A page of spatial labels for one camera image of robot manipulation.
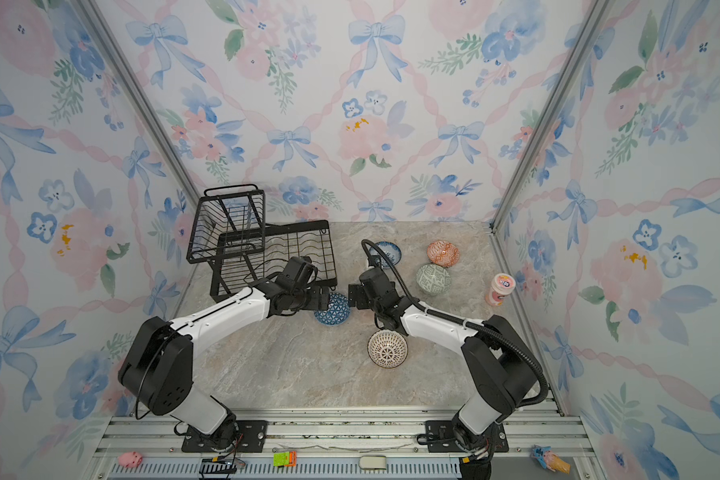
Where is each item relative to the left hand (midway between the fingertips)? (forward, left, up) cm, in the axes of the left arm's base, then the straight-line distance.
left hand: (318, 295), depth 89 cm
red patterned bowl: (+23, -43, -8) cm, 49 cm away
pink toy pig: (-40, +40, -7) cm, 57 cm away
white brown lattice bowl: (-13, -21, -9) cm, 26 cm away
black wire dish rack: (+24, +33, -1) cm, 41 cm away
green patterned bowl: (+12, -37, -8) cm, 40 cm away
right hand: (+3, -13, +1) cm, 14 cm away
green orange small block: (-40, +4, -7) cm, 41 cm away
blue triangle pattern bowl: (-1, -5, -9) cm, 10 cm away
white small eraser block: (-40, -16, -9) cm, 44 cm away
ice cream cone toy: (-40, -57, -7) cm, 70 cm away
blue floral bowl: (+25, -23, -7) cm, 35 cm away
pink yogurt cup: (+4, -55, +1) cm, 55 cm away
